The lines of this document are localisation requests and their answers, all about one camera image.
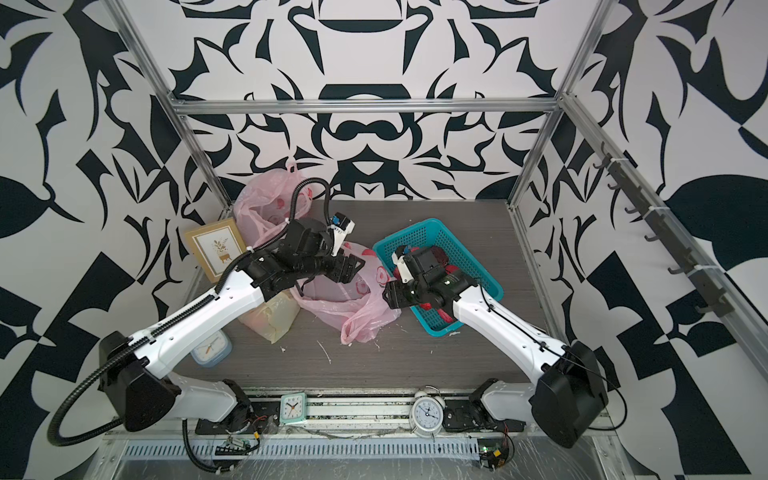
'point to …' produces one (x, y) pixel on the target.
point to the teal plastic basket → (431, 233)
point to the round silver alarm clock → (426, 412)
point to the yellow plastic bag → (274, 319)
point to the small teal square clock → (293, 408)
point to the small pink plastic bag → (356, 309)
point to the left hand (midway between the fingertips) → (349, 251)
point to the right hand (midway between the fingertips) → (391, 288)
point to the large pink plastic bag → (263, 201)
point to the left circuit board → (233, 446)
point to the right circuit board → (492, 452)
